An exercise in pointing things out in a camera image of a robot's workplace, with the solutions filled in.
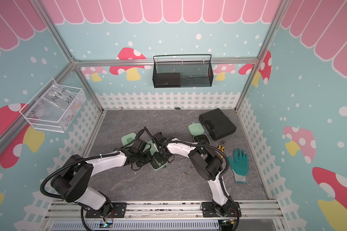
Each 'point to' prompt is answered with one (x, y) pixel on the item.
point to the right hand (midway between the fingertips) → (159, 159)
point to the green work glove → (239, 164)
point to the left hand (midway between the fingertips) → (152, 161)
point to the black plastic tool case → (219, 125)
